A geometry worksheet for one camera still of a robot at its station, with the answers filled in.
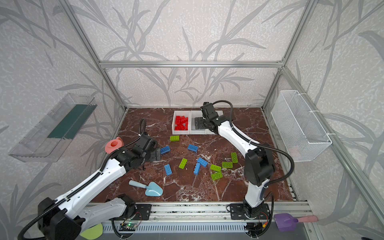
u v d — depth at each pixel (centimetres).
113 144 87
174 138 101
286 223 71
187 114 109
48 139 64
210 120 66
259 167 47
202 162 90
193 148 96
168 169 89
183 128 105
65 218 37
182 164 90
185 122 108
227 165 89
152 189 80
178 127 103
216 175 85
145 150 60
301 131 62
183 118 111
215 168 89
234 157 91
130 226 70
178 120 109
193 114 110
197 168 86
